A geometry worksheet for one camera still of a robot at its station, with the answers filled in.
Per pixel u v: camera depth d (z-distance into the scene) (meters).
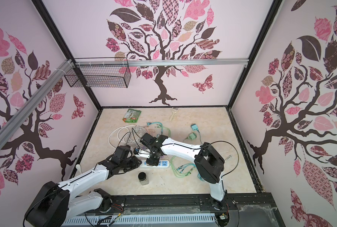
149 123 1.10
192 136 1.00
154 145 0.62
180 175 0.84
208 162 0.47
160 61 0.93
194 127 1.04
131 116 1.14
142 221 0.70
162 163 0.85
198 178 0.83
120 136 1.01
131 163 0.76
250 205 0.74
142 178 0.74
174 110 1.18
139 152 0.72
